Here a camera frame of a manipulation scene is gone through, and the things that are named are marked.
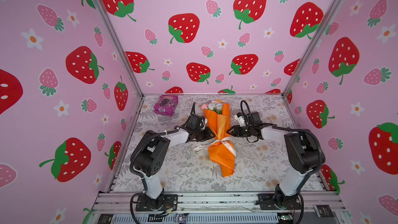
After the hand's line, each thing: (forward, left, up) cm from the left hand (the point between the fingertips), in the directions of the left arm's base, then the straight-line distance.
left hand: (215, 135), depth 91 cm
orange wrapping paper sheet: (-8, -4, 0) cm, 9 cm away
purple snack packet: (+25, +34, 0) cm, 42 cm away
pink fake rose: (+23, +7, +1) cm, 24 cm away
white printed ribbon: (-2, -5, -1) cm, 6 cm away
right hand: (+4, -9, -1) cm, 10 cm away
